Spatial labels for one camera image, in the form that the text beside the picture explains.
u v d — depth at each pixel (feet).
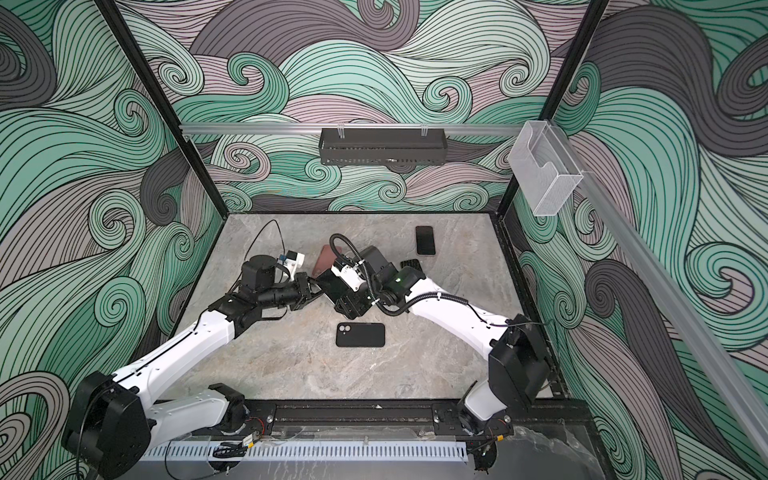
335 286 2.50
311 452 2.49
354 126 3.11
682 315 1.63
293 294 2.25
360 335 2.88
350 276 2.28
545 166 2.57
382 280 1.97
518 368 1.37
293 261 2.44
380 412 2.49
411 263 3.40
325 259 3.46
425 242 3.61
